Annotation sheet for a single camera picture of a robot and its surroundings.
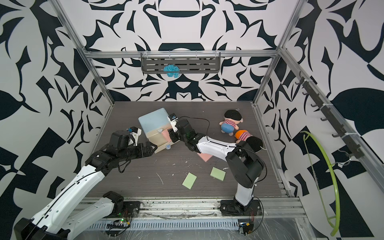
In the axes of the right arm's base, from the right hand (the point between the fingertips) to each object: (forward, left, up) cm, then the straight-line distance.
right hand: (170, 126), depth 87 cm
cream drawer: (-4, +8, -7) cm, 12 cm away
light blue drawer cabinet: (0, +8, 0) cm, 8 cm away
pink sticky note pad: (-4, +2, -2) cm, 5 cm away
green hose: (-48, -62, +6) cm, 78 cm away
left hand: (-13, +9, +2) cm, 16 cm away
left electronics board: (-46, +23, -18) cm, 54 cm away
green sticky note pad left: (-25, -11, -16) cm, 32 cm away
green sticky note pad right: (-22, -27, -16) cm, 38 cm away
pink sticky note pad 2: (-12, -20, -16) cm, 28 cm away
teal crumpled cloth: (+29, -1, +17) cm, 34 cm away
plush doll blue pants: (+6, -35, -11) cm, 38 cm away
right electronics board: (-46, -38, -18) cm, 62 cm away
